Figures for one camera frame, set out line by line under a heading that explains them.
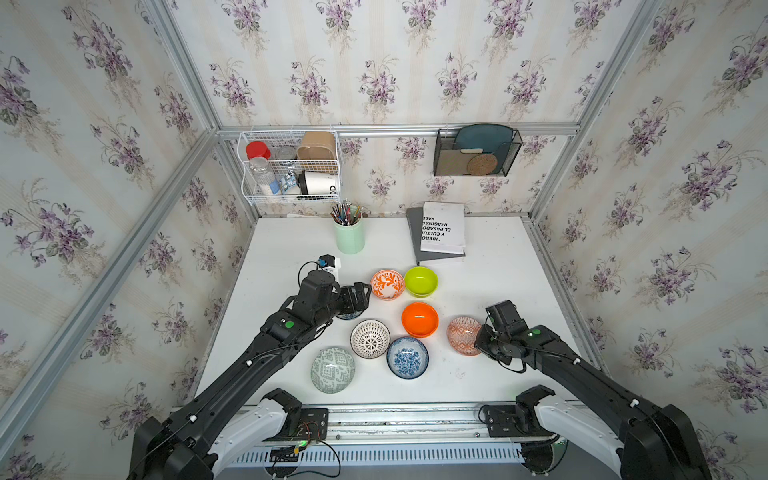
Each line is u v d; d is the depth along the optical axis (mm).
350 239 1019
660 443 387
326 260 676
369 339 860
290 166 931
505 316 662
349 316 907
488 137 911
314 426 718
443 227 1069
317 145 879
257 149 914
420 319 888
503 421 732
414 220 1171
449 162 961
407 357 838
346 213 1012
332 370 807
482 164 976
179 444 385
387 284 983
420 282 976
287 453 713
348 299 669
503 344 602
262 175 870
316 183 924
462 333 877
